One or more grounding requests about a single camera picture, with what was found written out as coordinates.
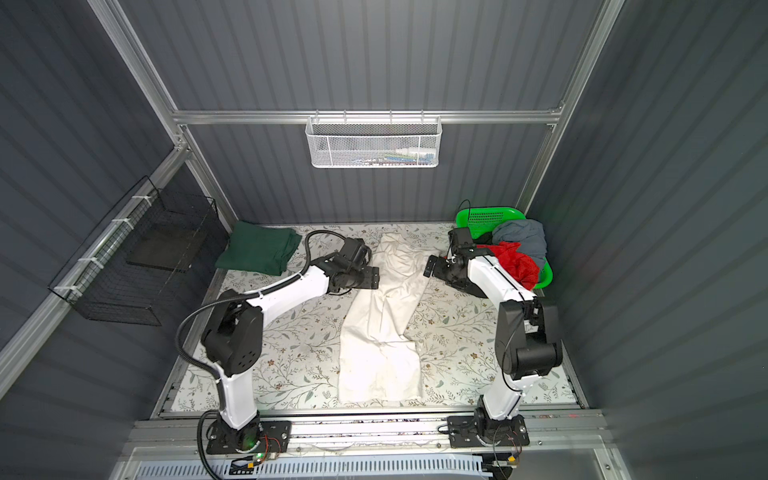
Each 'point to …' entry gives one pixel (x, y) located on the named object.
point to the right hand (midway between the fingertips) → (441, 276)
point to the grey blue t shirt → (528, 233)
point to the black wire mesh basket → (153, 249)
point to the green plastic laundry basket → (481, 221)
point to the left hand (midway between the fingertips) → (368, 276)
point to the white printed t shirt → (378, 362)
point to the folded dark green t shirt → (259, 249)
